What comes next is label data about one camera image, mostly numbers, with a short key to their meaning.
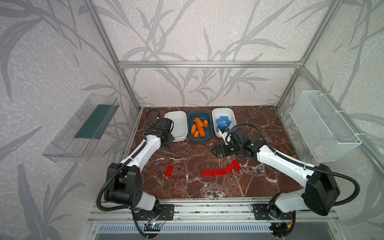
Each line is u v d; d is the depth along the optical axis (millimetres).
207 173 867
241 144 620
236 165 883
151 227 721
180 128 1048
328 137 619
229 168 864
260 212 736
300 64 937
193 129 1044
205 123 1050
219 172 868
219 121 1083
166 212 732
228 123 1083
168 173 845
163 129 683
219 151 722
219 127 1050
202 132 1031
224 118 1118
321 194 412
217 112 1148
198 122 1069
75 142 638
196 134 1016
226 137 723
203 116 1118
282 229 722
